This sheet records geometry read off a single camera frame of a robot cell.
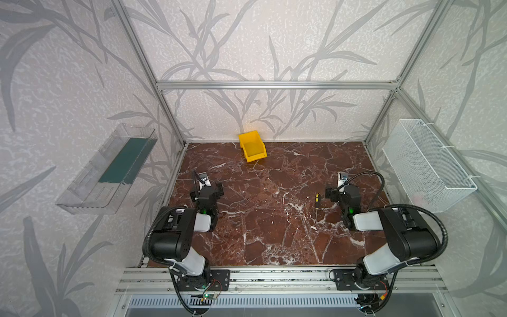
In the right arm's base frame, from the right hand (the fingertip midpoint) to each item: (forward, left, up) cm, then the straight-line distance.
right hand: (339, 177), depth 95 cm
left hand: (-1, +63, +3) cm, 64 cm away
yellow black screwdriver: (-11, +11, -7) cm, 17 cm away
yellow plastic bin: (+25, +44, -5) cm, 51 cm away
